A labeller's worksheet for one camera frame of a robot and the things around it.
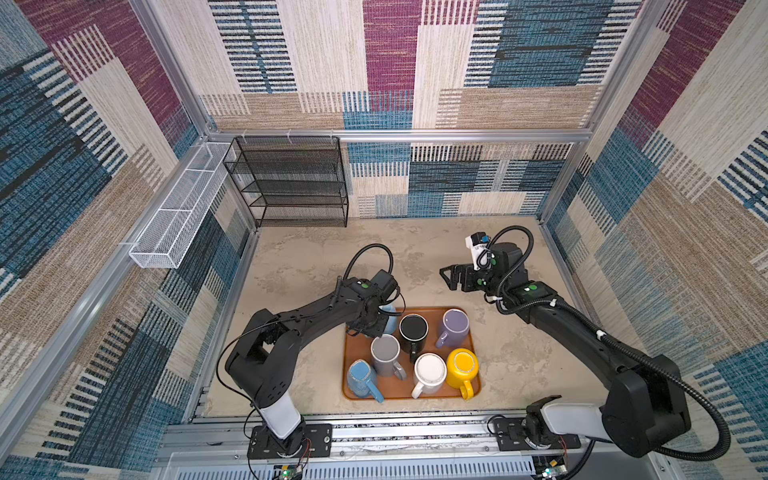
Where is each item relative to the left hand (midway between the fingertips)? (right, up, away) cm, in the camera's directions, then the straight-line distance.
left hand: (373, 325), depth 87 cm
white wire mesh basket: (-48, +24, -17) cm, 56 cm away
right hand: (+23, +15, -4) cm, 27 cm away
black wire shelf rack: (-31, +47, +24) cm, 61 cm away
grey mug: (+4, -4, -11) cm, 12 cm away
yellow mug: (+22, -8, -12) cm, 27 cm away
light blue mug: (+5, 0, -1) cm, 5 cm away
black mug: (+11, -1, -7) cm, 13 cm away
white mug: (+15, -9, -10) cm, 20 cm away
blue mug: (-2, -10, -14) cm, 17 cm away
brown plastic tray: (+17, -7, -2) cm, 18 cm away
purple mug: (+22, 0, -4) cm, 23 cm away
